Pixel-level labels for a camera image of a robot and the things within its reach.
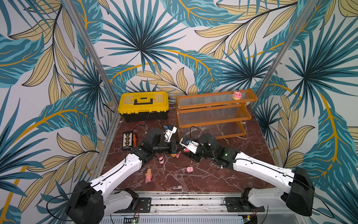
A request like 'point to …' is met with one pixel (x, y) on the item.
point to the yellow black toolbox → (143, 106)
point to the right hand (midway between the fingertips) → (185, 146)
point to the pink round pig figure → (237, 95)
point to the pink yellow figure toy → (177, 155)
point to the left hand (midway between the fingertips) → (184, 149)
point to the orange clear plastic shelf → (222, 114)
